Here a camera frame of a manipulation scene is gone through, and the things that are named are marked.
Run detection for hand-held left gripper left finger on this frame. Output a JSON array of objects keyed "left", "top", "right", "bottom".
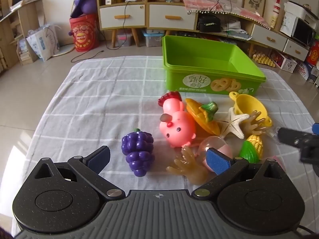
[{"left": 33, "top": 146, "right": 126, "bottom": 201}]

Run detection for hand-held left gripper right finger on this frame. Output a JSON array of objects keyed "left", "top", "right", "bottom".
[{"left": 192, "top": 147, "right": 286, "bottom": 201}]

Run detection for clear pink capsule ball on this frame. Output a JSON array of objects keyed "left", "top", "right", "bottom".
[{"left": 199, "top": 136, "right": 233, "bottom": 172}]

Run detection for translucent rubber hand toy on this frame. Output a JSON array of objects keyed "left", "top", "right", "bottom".
[
  {"left": 245, "top": 111, "right": 268, "bottom": 137},
  {"left": 166, "top": 147, "right": 212, "bottom": 186}
]

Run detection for purple toy grapes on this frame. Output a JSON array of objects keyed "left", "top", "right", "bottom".
[{"left": 121, "top": 128, "right": 155, "bottom": 177}]

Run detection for pink toy chicken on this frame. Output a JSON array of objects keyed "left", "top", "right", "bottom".
[{"left": 158, "top": 92, "right": 196, "bottom": 148}]

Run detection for green plastic box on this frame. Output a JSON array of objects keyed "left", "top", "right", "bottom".
[{"left": 162, "top": 35, "right": 267, "bottom": 95}]

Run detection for toy corn cob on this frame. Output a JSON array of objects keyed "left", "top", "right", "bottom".
[{"left": 239, "top": 134, "right": 264, "bottom": 161}]

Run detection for white toy starfish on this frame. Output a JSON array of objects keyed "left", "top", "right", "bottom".
[{"left": 216, "top": 108, "right": 250, "bottom": 140}]

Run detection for yellow toy pumpkin green stem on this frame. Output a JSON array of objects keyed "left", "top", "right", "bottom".
[{"left": 185, "top": 98, "right": 222, "bottom": 137}]

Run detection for white blue cardboard box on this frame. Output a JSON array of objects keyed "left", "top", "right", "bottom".
[{"left": 296, "top": 61, "right": 319, "bottom": 82}]

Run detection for yellow toy colander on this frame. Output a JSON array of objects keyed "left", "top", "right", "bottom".
[{"left": 229, "top": 91, "right": 273, "bottom": 127}]

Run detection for white checked table cloth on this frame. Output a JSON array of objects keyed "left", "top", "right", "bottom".
[{"left": 11, "top": 55, "right": 319, "bottom": 234}]

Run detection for red gift box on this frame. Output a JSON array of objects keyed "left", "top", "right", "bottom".
[{"left": 305, "top": 46, "right": 319, "bottom": 66}]

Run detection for white red cardboard box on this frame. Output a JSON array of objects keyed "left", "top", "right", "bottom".
[{"left": 270, "top": 50, "right": 298, "bottom": 73}]

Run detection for egg tray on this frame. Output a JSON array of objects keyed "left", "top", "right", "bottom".
[{"left": 252, "top": 51, "right": 276, "bottom": 68}]

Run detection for black microwave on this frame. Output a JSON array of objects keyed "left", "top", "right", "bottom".
[{"left": 294, "top": 16, "right": 317, "bottom": 48}]

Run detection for white tube red print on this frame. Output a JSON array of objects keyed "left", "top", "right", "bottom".
[{"left": 270, "top": 5, "right": 280, "bottom": 29}]

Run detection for stack of papers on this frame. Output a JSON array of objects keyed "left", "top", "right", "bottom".
[{"left": 222, "top": 20, "right": 253, "bottom": 41}]

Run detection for white printer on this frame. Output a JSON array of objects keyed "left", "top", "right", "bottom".
[{"left": 284, "top": 1, "right": 319, "bottom": 22}]

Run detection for clear storage box pink contents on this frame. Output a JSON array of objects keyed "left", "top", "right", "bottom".
[{"left": 117, "top": 28, "right": 134, "bottom": 47}]

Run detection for low wooden cabinet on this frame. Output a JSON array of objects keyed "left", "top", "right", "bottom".
[{"left": 197, "top": 10, "right": 311, "bottom": 63}]

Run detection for red bucket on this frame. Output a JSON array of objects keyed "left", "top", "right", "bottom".
[{"left": 69, "top": 14, "right": 99, "bottom": 53}]

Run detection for white paper bag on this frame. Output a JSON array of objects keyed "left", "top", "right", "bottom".
[{"left": 26, "top": 25, "right": 60, "bottom": 62}]

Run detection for clear storage box blue lid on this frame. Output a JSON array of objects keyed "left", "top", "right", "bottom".
[{"left": 142, "top": 29, "right": 165, "bottom": 48}]

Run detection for black bag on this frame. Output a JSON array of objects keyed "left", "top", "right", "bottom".
[{"left": 197, "top": 14, "right": 222, "bottom": 33}]

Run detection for purple plush toy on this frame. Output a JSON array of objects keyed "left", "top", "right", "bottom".
[{"left": 70, "top": 0, "right": 97, "bottom": 19}]

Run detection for pink checked cloth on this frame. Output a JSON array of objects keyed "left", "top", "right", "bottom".
[{"left": 180, "top": 0, "right": 271, "bottom": 28}]

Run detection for wooden desk shelf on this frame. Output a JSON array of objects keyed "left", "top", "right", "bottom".
[{"left": 0, "top": 0, "right": 46, "bottom": 68}]

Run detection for wooden shelf cabinet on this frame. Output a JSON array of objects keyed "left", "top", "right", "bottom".
[{"left": 95, "top": 0, "right": 200, "bottom": 47}]

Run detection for small white drawer orange handle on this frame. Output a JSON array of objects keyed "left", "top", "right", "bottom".
[{"left": 284, "top": 40, "right": 309, "bottom": 61}]

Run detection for black floor cable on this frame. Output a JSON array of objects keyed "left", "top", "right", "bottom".
[{"left": 70, "top": 50, "right": 104, "bottom": 63}]

